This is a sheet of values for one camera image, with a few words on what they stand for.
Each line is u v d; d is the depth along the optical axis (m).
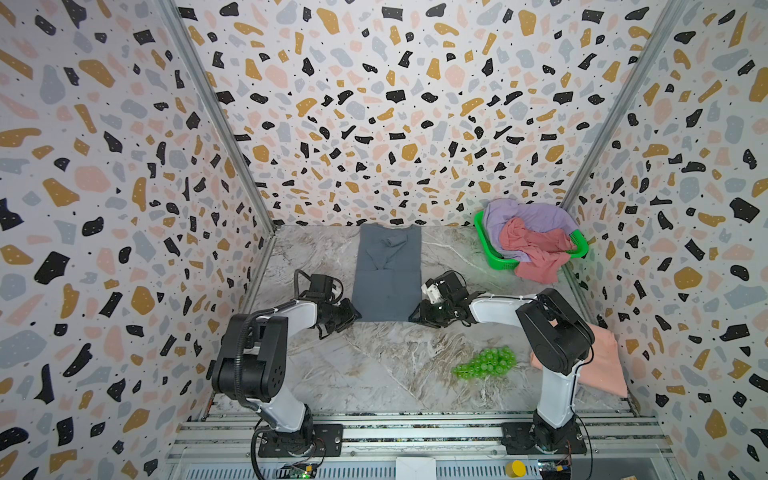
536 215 1.17
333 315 0.82
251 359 0.47
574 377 0.55
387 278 1.06
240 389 0.41
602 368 0.85
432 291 0.91
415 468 0.66
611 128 0.92
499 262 1.03
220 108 0.86
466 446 0.74
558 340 0.51
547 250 1.10
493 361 0.84
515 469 0.66
